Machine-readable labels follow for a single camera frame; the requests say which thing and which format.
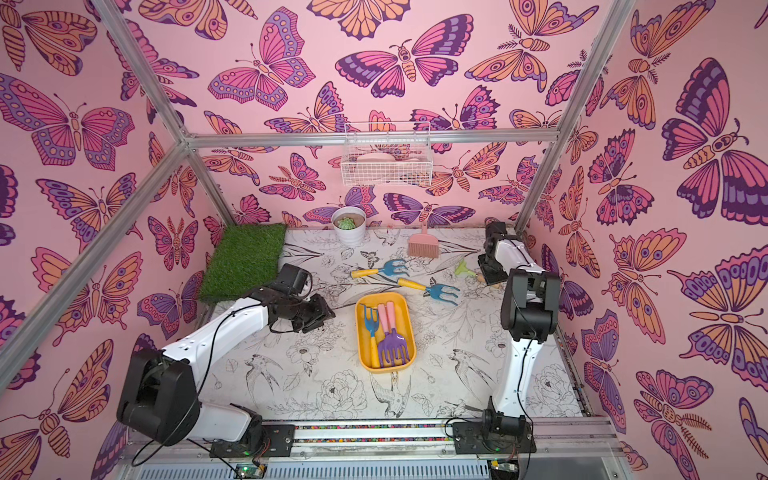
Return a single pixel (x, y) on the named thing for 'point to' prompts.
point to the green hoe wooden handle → (462, 270)
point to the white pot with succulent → (349, 226)
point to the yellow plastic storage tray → (403, 326)
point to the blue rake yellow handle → (372, 325)
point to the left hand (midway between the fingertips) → (335, 314)
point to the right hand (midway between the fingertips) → (479, 269)
